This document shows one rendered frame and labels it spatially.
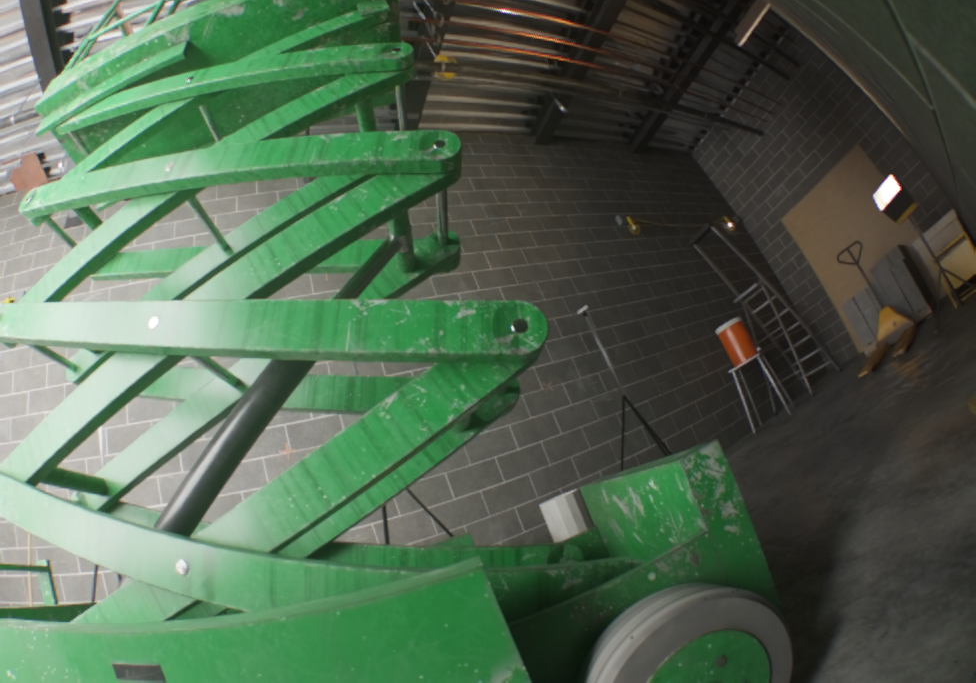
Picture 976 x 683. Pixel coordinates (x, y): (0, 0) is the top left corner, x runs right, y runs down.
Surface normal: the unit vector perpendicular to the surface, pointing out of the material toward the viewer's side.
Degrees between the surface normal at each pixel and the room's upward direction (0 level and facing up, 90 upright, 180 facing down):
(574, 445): 90
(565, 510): 90
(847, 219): 90
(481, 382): 90
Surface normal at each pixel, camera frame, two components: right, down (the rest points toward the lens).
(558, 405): 0.32, -0.49
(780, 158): -0.89, 0.15
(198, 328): 0.06, -0.43
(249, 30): 0.34, 0.86
